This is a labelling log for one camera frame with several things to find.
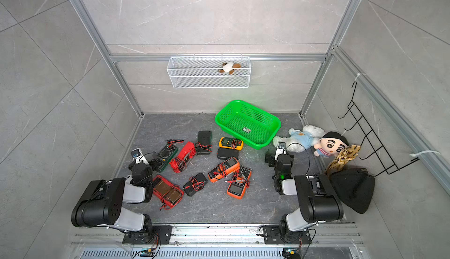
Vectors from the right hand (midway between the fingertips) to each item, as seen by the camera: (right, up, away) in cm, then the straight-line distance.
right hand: (279, 150), depth 93 cm
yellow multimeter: (-26, +3, +7) cm, 27 cm away
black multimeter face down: (-29, -3, +3) cm, 29 cm away
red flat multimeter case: (-57, -19, -11) cm, 61 cm away
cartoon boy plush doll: (+21, +4, -12) cm, 25 cm away
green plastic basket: (-12, +13, +20) cm, 27 cm away
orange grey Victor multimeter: (-23, -17, -10) cm, 30 cm away
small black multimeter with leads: (-43, -15, -9) cm, 47 cm away
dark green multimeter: (-63, -3, +5) cm, 63 cm away
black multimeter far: (-42, +2, +6) cm, 42 cm away
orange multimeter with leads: (-26, -7, -5) cm, 28 cm away
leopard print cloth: (+23, -1, -17) cm, 29 cm away
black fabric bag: (+21, -11, -27) cm, 36 cm away
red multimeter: (-52, -6, -5) cm, 53 cm away
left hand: (-70, -1, -3) cm, 71 cm away
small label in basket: (-16, +10, +18) cm, 26 cm away
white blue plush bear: (+11, +4, +2) cm, 12 cm away
